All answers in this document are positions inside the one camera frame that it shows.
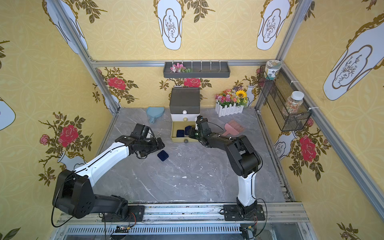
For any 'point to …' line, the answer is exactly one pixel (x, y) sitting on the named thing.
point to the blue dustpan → (153, 112)
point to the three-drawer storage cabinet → (184, 107)
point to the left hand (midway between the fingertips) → (153, 147)
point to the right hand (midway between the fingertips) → (192, 128)
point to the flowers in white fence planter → (229, 102)
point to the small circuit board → (123, 228)
